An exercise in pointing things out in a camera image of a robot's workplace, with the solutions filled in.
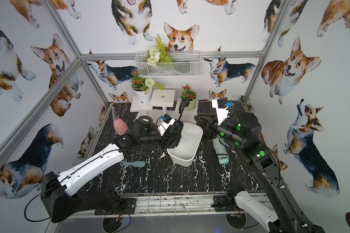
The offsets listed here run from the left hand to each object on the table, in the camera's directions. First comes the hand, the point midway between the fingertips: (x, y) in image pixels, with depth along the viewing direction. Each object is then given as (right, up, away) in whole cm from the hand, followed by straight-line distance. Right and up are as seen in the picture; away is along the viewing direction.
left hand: (178, 132), depth 71 cm
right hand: (+7, +8, -15) cm, 19 cm away
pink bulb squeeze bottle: (-40, +1, +26) cm, 48 cm away
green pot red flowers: (+5, +21, +16) cm, 27 cm away
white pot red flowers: (-23, +25, +18) cm, 39 cm away
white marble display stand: (-11, +17, +21) cm, 29 cm away
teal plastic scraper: (-27, -21, +17) cm, 38 cm away
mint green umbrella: (+26, -12, +22) cm, 36 cm away
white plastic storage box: (+2, -17, +24) cm, 29 cm away
